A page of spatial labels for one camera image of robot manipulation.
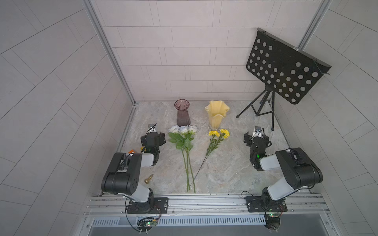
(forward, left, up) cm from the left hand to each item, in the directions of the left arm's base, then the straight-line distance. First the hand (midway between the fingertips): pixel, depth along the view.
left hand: (155, 131), depth 94 cm
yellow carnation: (-1, -37, 0) cm, 37 cm away
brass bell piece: (-30, 0, -2) cm, 30 cm away
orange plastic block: (-13, +12, -2) cm, 18 cm away
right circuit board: (-47, -63, -5) cm, 78 cm away
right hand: (-1, -64, +3) cm, 64 cm away
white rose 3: (+2, -24, +1) cm, 24 cm away
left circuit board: (-48, -3, -5) cm, 48 cm away
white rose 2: (-1, -19, +2) cm, 19 cm away
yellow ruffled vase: (+9, -39, +12) cm, 42 cm away
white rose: (-3, -14, -2) cm, 15 cm away
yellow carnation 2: (-2, -46, 0) cm, 46 cm away
